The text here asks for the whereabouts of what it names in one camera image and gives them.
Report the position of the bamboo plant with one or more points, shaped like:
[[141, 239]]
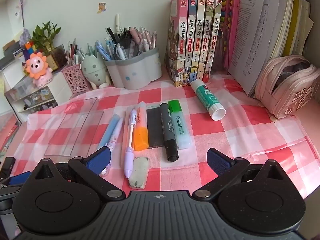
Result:
[[45, 33]]

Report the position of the glass vase with brown pebbles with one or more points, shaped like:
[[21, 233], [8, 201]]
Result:
[[58, 55]]

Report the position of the pink lion toy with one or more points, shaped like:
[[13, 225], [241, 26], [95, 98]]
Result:
[[37, 66]]

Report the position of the blue spine comic book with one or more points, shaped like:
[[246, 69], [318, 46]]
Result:
[[192, 35]]

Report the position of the clear small drawer box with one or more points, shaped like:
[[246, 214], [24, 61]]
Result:
[[17, 87]]

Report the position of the green highlighter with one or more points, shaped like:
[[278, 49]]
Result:
[[178, 127]]

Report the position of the black marker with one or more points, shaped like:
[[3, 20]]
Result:
[[168, 135]]

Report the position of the stack of pink books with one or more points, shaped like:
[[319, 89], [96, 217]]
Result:
[[8, 132]]

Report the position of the grey flower-shaped pen holder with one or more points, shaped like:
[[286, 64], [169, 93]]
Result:
[[140, 70]]

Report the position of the black phone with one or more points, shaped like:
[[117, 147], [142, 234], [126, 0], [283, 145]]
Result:
[[6, 166]]

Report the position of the colourful puzzle cube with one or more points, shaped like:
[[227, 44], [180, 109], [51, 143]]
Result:
[[30, 47]]

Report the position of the green egg-shaped pen holder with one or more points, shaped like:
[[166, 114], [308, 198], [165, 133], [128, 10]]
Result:
[[93, 68]]

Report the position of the pink spine comic book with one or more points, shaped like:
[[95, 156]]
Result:
[[175, 42]]

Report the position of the pink abacus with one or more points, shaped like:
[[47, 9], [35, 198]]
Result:
[[237, 30]]

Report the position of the stack of papers and workbooks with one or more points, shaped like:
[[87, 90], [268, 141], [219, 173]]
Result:
[[255, 30]]

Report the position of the white drawer organizer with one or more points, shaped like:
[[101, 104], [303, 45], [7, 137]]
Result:
[[60, 87]]

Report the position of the printed pen with charm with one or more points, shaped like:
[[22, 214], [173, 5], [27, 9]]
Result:
[[117, 131]]

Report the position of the pink pencil case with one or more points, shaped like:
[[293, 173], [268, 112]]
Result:
[[295, 97]]

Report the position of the bunch of grey-green pens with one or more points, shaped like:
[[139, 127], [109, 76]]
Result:
[[80, 55]]

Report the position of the magnifying glass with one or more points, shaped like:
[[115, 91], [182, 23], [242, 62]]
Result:
[[127, 48]]

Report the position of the purple mechanical pencil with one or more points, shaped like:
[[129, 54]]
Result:
[[130, 152]]

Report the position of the pale pink marker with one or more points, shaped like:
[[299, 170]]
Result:
[[110, 128]]

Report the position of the brown animal wall sticker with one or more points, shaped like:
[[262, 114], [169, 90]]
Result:
[[102, 7]]

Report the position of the bunch of blue and pink pens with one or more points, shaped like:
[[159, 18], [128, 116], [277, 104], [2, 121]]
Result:
[[143, 37]]

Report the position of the orange highlighter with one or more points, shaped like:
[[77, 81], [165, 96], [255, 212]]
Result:
[[140, 137]]

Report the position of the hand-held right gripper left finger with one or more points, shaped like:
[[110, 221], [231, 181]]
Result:
[[100, 157]]

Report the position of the pink mesh pen holder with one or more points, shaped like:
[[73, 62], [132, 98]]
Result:
[[75, 78]]

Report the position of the clear plastic organizer tray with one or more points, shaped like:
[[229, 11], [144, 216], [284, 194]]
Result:
[[75, 127]]

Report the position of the red striped spine comic book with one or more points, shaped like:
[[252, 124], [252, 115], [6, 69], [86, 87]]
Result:
[[208, 35]]

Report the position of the white storage box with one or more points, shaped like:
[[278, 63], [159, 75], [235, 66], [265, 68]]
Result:
[[15, 76]]

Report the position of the bunch of slim pens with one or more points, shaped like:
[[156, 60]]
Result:
[[72, 55]]

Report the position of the white eraser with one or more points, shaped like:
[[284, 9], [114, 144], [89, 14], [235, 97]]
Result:
[[138, 172]]

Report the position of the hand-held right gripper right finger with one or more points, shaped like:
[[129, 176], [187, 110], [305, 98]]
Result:
[[217, 161]]

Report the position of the red checkered tablecloth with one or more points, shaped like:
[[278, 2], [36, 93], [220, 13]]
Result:
[[237, 125]]

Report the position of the green and white glue stick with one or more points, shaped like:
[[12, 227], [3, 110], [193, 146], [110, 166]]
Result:
[[208, 97]]

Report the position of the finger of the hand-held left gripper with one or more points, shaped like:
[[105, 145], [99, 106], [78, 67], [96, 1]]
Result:
[[18, 178]]

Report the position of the dark grey box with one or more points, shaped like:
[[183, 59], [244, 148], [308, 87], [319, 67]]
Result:
[[11, 51]]

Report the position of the purple sachet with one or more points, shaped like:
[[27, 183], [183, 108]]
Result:
[[25, 35]]

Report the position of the yellow spine comic book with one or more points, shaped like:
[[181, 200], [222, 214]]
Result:
[[200, 35]]

